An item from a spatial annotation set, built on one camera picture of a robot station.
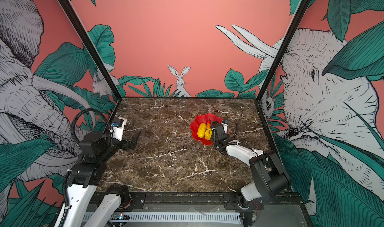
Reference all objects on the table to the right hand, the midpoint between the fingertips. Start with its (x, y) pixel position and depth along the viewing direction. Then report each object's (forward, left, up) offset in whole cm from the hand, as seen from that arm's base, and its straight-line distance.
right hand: (215, 131), depth 92 cm
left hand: (-11, +43, +22) cm, 50 cm away
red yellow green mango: (+8, +4, -5) cm, 10 cm away
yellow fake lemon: (+3, +9, -3) cm, 10 cm away
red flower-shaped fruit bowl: (+13, +7, -5) cm, 16 cm away
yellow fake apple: (-1, +5, -2) cm, 5 cm away
